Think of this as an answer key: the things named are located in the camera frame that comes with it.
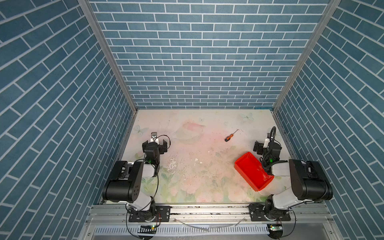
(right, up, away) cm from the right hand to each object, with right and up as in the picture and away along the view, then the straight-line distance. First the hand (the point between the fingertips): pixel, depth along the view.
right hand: (264, 140), depth 94 cm
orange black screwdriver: (-21, +1, +8) cm, 23 cm away
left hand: (-69, +1, -1) cm, 69 cm away
